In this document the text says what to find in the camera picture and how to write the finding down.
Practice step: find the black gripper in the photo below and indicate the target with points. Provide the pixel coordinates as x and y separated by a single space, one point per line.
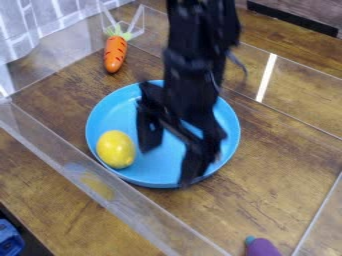
183 104

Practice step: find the blue round tray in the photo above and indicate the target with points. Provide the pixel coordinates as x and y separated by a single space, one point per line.
155 169

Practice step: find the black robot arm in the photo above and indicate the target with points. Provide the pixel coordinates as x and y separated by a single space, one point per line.
204 30

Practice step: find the purple toy eggplant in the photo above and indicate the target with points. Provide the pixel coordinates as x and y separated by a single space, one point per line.
260 247

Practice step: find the yellow toy lemon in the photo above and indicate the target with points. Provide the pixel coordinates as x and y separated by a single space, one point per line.
115 149

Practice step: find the orange toy carrot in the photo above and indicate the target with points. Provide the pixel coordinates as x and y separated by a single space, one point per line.
115 48

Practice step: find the white checkered curtain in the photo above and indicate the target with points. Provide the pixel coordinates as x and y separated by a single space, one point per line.
28 20

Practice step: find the blue plastic object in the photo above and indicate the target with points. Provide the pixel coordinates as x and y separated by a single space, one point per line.
10 241

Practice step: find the clear acrylic enclosure wall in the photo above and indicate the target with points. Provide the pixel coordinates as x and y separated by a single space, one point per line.
168 234

